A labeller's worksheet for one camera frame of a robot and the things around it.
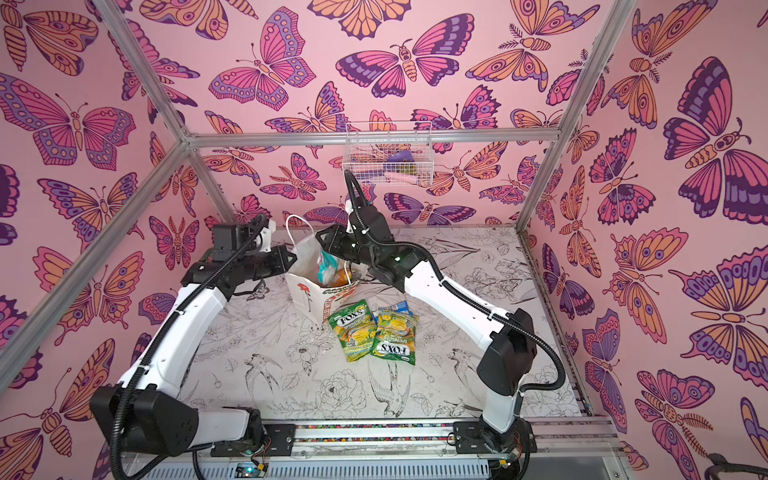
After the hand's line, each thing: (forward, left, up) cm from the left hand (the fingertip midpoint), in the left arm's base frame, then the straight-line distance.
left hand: (298, 252), depth 78 cm
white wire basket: (+36, -25, +7) cm, 44 cm away
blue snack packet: (-1, -28, -27) cm, 39 cm away
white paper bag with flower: (-5, -5, -4) cm, 8 cm away
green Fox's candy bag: (-12, -25, -24) cm, 37 cm away
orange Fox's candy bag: (+3, -9, -17) cm, 19 cm away
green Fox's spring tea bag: (-10, -14, -24) cm, 29 cm away
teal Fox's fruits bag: (-3, -8, -3) cm, 9 cm away
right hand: (-1, -7, +9) cm, 12 cm away
